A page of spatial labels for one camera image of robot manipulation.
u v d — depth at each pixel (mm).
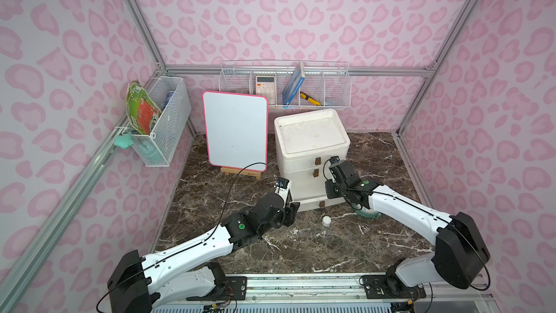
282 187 644
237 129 1532
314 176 882
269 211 541
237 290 731
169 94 881
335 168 664
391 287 652
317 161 839
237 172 1019
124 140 619
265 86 949
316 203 875
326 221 858
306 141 848
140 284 397
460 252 413
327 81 1007
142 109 746
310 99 977
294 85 881
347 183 641
